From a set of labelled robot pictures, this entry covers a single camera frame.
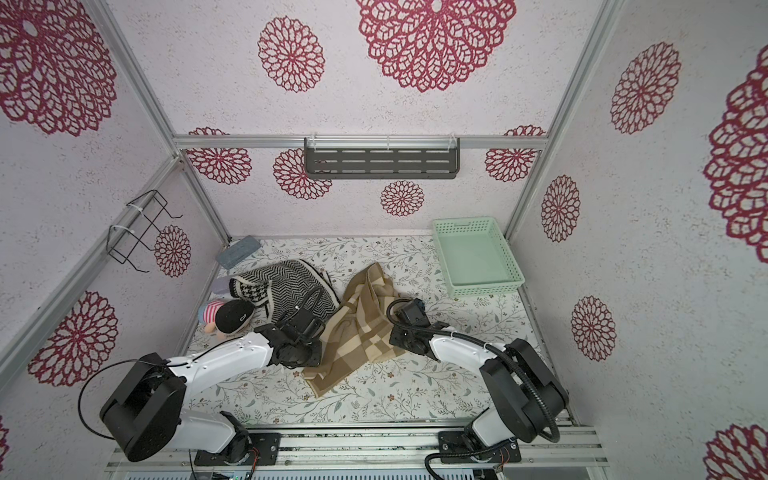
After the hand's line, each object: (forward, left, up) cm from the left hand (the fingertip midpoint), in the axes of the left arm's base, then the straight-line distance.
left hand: (316, 358), depth 87 cm
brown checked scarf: (+10, -13, -1) cm, 16 cm away
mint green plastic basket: (+42, -56, -5) cm, 71 cm away
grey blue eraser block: (+42, +36, 0) cm, 55 cm away
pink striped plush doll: (+10, +27, +7) cm, 29 cm away
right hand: (+8, -22, +1) cm, 24 cm away
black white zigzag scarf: (+23, +14, +2) cm, 27 cm away
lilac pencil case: (+27, +38, -2) cm, 47 cm away
